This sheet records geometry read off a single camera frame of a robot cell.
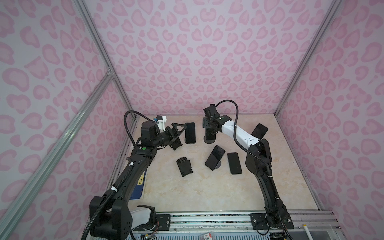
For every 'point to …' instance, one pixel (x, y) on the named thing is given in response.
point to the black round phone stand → (208, 141)
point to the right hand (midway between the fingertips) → (209, 120)
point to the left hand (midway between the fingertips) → (183, 127)
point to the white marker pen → (307, 232)
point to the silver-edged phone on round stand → (209, 136)
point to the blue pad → (137, 193)
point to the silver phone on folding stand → (190, 133)
